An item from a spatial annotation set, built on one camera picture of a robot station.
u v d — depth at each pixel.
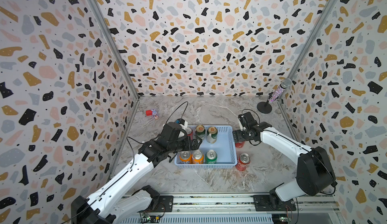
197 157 0.80
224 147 0.97
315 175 0.44
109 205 0.39
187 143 0.64
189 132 0.89
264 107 1.14
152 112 1.06
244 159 0.78
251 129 0.69
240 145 0.92
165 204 0.73
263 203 0.73
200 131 0.90
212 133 0.88
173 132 0.55
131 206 0.53
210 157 0.79
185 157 0.78
